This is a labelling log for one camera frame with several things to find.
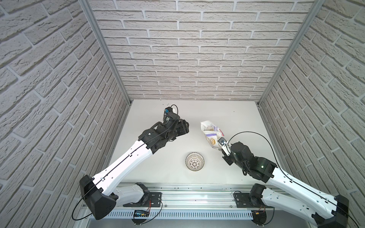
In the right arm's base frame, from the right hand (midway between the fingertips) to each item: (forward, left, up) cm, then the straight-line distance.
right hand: (221, 147), depth 76 cm
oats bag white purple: (+2, +6, +12) cm, 14 cm away
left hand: (+11, +20, +12) cm, 25 cm away
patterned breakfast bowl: (-1, +14, -16) cm, 21 cm away
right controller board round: (-31, -15, -17) cm, 39 cm away
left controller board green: (-26, +45, -18) cm, 55 cm away
